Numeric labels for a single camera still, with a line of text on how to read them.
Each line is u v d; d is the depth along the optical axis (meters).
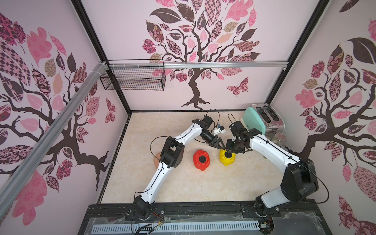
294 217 0.73
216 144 0.83
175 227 0.70
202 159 0.83
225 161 0.85
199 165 0.81
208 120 0.86
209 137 0.85
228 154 0.85
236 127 0.69
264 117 0.95
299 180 0.43
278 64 0.98
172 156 0.64
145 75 0.95
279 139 0.86
